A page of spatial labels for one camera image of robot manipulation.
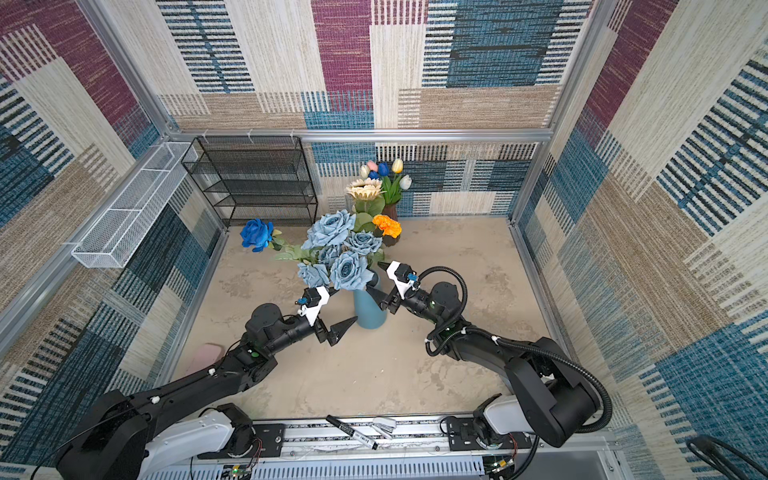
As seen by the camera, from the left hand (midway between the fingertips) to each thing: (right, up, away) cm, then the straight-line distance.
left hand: (346, 299), depth 74 cm
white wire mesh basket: (-53, +14, -4) cm, 55 cm away
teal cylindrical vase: (+5, -7, +14) cm, 16 cm away
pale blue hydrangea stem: (-2, +11, -8) cm, 14 cm away
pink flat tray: (-41, -18, +11) cm, 46 cm away
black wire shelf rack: (-37, +38, +34) cm, 63 cm away
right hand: (+6, +6, +1) cm, 9 cm away
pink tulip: (+5, +38, +21) cm, 44 cm away
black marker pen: (+2, -33, 0) cm, 33 cm away
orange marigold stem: (+10, +17, -2) cm, 20 cm away
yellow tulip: (+13, +38, +20) cm, 45 cm away
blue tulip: (+9, +37, +20) cm, 43 cm away
